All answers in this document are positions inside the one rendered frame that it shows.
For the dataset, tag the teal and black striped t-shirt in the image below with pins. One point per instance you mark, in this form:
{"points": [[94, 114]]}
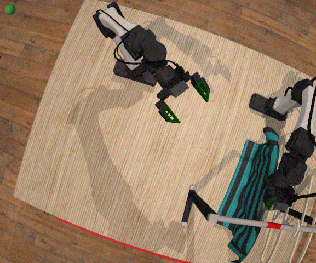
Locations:
{"points": [[244, 197]]}

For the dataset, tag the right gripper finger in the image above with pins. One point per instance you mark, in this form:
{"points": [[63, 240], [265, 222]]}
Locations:
{"points": [[201, 88], [175, 120]]}

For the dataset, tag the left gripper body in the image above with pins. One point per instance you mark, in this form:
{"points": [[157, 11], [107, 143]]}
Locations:
{"points": [[280, 181]]}

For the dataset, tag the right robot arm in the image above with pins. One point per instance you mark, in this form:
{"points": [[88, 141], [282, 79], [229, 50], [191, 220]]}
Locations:
{"points": [[140, 42]]}

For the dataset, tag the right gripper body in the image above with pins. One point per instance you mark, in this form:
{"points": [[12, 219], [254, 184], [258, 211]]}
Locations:
{"points": [[163, 76]]}

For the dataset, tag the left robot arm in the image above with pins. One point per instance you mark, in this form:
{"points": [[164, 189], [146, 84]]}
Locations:
{"points": [[299, 145]]}

